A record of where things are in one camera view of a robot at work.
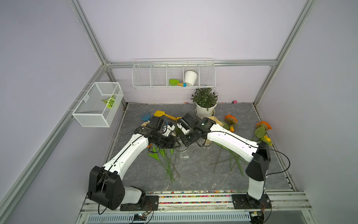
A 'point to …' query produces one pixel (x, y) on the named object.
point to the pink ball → (235, 101)
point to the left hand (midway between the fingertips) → (176, 146)
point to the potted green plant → (206, 100)
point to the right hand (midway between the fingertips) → (185, 138)
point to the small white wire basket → (99, 107)
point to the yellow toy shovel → (160, 113)
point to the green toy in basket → (110, 101)
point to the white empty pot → (190, 77)
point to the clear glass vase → (184, 156)
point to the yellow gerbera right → (268, 139)
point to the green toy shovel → (175, 82)
